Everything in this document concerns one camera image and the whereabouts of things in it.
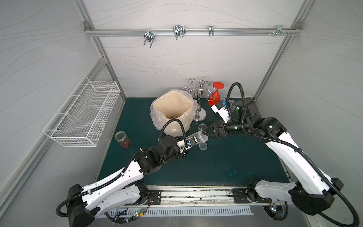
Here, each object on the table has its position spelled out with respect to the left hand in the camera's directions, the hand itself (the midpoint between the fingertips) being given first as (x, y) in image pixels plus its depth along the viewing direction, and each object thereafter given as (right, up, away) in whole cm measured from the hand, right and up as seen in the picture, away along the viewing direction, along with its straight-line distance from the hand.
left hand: (185, 140), depth 71 cm
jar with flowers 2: (+8, +4, -10) cm, 13 cm away
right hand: (+10, +7, -8) cm, 15 cm away
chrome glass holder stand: (+13, +12, +39) cm, 42 cm away
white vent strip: (-24, -36, -1) cm, 43 cm away
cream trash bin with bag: (-8, +19, +20) cm, 29 cm away
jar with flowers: (-38, -1, +13) cm, 41 cm away
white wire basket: (-52, +10, -2) cm, 53 cm away
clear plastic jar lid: (+12, -9, +21) cm, 26 cm away
